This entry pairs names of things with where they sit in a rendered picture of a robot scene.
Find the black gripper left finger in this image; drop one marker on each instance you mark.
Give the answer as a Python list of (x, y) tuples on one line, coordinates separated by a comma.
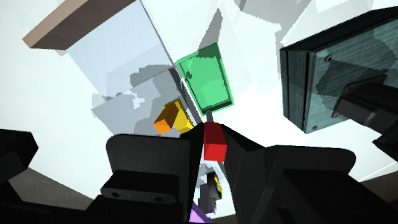
[(168, 155)]

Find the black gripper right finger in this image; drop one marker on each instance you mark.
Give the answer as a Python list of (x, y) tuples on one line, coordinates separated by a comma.
[(253, 170)]

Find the yellow wheel chock with orange handle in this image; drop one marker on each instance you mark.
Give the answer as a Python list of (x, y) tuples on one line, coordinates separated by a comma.
[(173, 113)]

